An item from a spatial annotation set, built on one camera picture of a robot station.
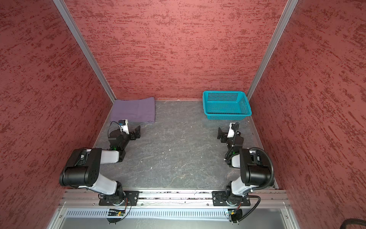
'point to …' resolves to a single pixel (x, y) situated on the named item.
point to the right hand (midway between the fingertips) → (225, 129)
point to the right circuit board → (231, 212)
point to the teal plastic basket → (226, 105)
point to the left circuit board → (116, 212)
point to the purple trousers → (140, 110)
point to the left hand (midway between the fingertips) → (133, 128)
